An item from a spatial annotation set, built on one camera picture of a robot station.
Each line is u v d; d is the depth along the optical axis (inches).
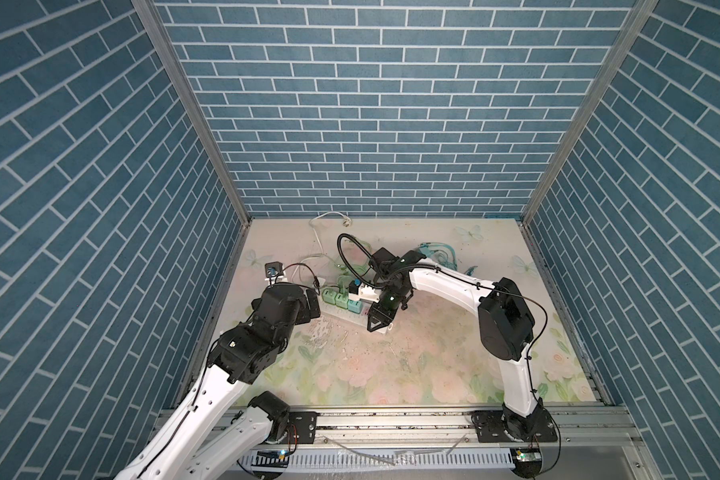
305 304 25.2
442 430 29.7
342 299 35.0
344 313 35.9
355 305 34.9
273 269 23.7
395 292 29.2
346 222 46.8
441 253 42.6
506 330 20.5
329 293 35.8
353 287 31.2
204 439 17.1
